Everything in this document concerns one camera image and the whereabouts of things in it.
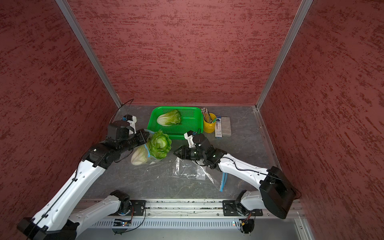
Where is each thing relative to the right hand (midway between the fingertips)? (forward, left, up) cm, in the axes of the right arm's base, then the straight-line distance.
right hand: (175, 157), depth 75 cm
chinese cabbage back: (+33, +5, -8) cm, 34 cm away
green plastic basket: (+36, -8, -14) cm, 40 cm away
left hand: (+7, +13, +10) cm, 17 cm away
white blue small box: (+29, -27, -16) cm, 43 cm away
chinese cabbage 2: (+5, +22, -7) cm, 23 cm away
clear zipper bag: (+6, +18, -16) cm, 25 cm away
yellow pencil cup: (+24, -20, -9) cm, 33 cm away
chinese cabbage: (+5, +8, +5) cm, 10 cm away
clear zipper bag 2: (-3, -8, -11) cm, 13 cm away
